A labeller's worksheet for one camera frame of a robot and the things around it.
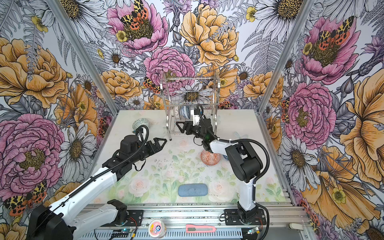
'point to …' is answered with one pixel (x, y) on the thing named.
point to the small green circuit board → (126, 230)
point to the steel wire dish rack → (180, 94)
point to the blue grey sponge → (193, 189)
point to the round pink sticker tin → (157, 228)
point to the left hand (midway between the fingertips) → (161, 147)
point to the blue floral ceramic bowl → (186, 111)
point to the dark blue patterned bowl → (226, 157)
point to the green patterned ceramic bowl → (140, 122)
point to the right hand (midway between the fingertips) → (180, 126)
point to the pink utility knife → (193, 228)
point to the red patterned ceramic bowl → (210, 158)
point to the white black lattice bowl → (176, 111)
